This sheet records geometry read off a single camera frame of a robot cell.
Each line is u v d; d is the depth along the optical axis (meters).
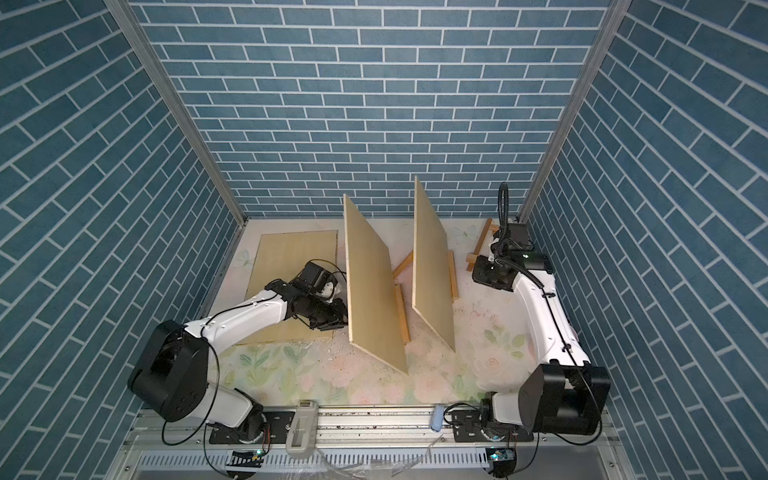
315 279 0.71
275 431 0.73
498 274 0.60
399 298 0.93
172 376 0.43
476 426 0.74
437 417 0.74
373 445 0.72
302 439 0.68
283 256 1.11
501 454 0.72
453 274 1.01
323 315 0.74
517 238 0.62
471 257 1.08
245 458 0.72
